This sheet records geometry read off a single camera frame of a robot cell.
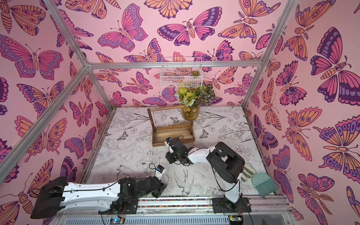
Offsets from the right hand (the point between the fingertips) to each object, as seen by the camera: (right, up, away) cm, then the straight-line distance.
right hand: (168, 154), depth 92 cm
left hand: (0, -14, -14) cm, 20 cm away
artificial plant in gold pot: (+16, +38, +9) cm, 42 cm away
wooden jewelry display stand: (-7, +12, +11) cm, 18 cm away
